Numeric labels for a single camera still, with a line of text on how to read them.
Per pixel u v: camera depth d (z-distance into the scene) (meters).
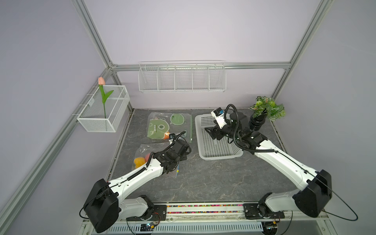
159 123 1.04
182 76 0.99
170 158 0.59
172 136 0.72
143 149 0.94
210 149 0.96
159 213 0.74
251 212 0.74
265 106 0.86
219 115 0.64
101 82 0.79
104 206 0.39
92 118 0.66
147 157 0.53
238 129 0.57
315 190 0.39
